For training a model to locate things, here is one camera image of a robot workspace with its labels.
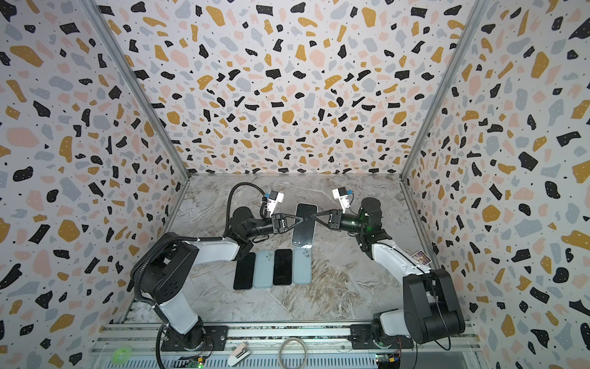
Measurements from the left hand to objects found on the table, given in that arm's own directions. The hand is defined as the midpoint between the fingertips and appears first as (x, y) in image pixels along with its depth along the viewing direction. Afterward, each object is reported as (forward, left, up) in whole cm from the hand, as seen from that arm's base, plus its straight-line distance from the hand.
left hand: (302, 222), depth 74 cm
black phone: (-2, 0, -5) cm, 5 cm away
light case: (-4, 0, -24) cm, 25 cm away
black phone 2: (-6, +8, -22) cm, 24 cm away
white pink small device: (-33, +19, -22) cm, 44 cm away
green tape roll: (-31, +55, -24) cm, 68 cm away
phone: (-7, +22, -24) cm, 34 cm away
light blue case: (-6, +15, -24) cm, 29 cm away
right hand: (+2, -3, +1) cm, 3 cm away
